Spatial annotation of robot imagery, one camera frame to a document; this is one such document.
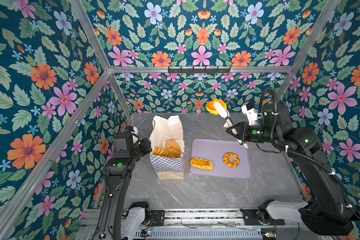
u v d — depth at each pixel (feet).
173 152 2.97
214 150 3.45
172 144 3.14
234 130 1.87
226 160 3.04
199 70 3.04
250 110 1.74
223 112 2.06
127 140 1.74
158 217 2.42
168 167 2.44
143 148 2.06
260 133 1.57
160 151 2.72
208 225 2.37
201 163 2.90
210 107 2.14
